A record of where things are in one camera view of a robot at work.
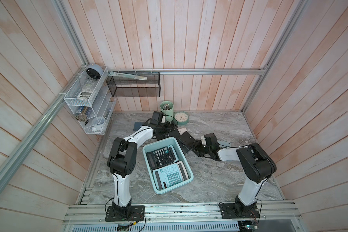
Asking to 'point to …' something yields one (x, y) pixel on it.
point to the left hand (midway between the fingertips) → (172, 129)
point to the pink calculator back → (181, 130)
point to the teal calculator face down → (224, 143)
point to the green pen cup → (166, 107)
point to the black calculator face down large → (174, 133)
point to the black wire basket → (122, 87)
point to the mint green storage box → (166, 165)
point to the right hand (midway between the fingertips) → (188, 145)
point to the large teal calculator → (170, 175)
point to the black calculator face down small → (185, 141)
